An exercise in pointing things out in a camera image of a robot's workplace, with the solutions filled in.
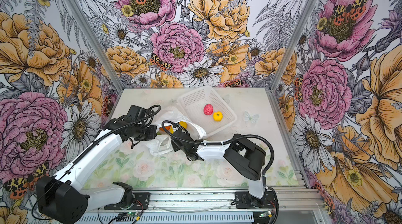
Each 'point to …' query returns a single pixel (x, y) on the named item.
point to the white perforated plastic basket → (193, 103)
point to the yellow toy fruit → (218, 116)
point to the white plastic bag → (161, 144)
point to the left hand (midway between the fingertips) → (154, 139)
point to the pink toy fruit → (208, 109)
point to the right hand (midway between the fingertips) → (176, 140)
